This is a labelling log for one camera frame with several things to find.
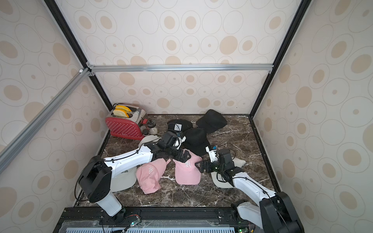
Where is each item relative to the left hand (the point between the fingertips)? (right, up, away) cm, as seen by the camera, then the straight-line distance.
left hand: (187, 154), depth 83 cm
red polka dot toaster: (-40, +19, +9) cm, 45 cm away
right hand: (+8, -6, +1) cm, 10 cm away
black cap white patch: (-7, +17, +23) cm, 29 cm away
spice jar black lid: (-29, +13, +14) cm, 35 cm away
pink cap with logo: (0, -12, +3) cm, 12 cm away
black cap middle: (+6, +6, +17) cm, 19 cm away
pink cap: (-22, -12, -1) cm, 25 cm away
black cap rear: (+20, +21, +31) cm, 42 cm away
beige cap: (-27, +8, +14) cm, 31 cm away
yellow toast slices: (-43, +26, +11) cm, 52 cm away
